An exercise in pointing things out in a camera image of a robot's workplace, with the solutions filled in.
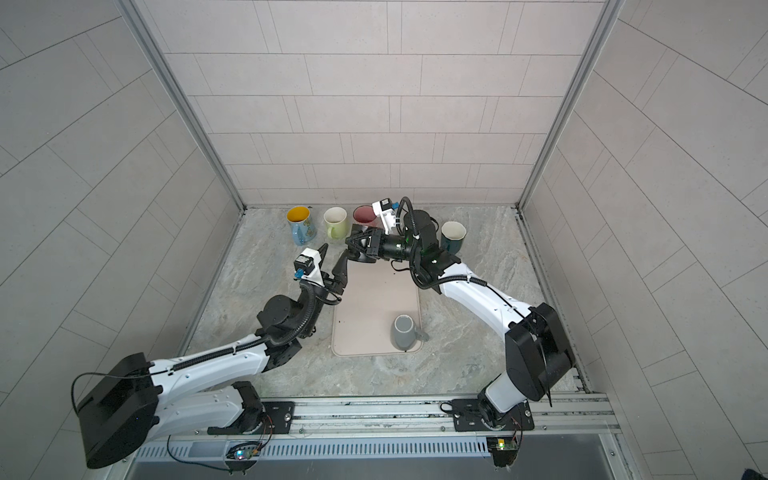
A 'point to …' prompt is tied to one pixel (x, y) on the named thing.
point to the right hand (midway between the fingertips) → (350, 245)
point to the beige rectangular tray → (375, 295)
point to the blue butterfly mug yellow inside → (302, 227)
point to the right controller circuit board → (503, 450)
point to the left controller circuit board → (242, 456)
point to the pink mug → (364, 215)
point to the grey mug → (405, 334)
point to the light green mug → (335, 222)
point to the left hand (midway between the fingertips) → (343, 246)
